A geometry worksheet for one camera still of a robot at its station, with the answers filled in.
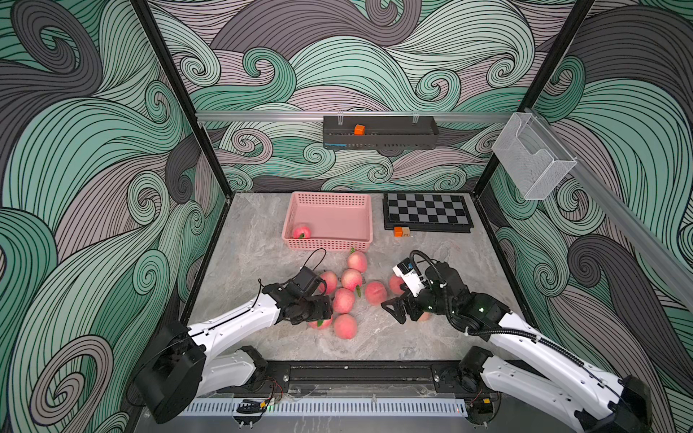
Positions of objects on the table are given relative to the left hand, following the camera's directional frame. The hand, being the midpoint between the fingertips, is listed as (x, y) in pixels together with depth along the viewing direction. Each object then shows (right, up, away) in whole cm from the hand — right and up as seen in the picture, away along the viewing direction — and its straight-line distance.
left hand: (324, 311), depth 82 cm
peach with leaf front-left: (-1, -2, -5) cm, 5 cm away
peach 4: (+8, +9, +6) cm, 14 cm away
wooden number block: (+31, +23, +22) cm, 45 cm away
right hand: (+21, +7, -7) cm, 23 cm away
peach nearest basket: (+11, +14, +10) cm, 21 cm away
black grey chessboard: (+41, +31, +27) cm, 59 cm away
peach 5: (+16, +5, +2) cm, 17 cm away
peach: (-10, +23, +18) cm, 31 cm away
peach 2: (+6, +3, 0) cm, 7 cm away
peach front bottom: (+7, -3, -4) cm, 8 cm away
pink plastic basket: (+4, +27, +27) cm, 39 cm away
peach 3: (+2, +8, +6) cm, 10 cm away
